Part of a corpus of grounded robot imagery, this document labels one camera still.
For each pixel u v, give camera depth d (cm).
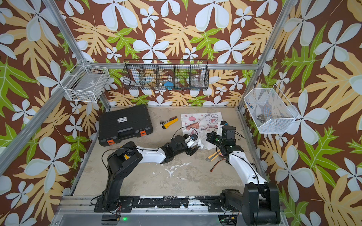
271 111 81
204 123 107
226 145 65
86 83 85
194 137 77
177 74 96
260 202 39
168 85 95
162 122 108
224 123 77
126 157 54
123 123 101
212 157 91
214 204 74
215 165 88
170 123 108
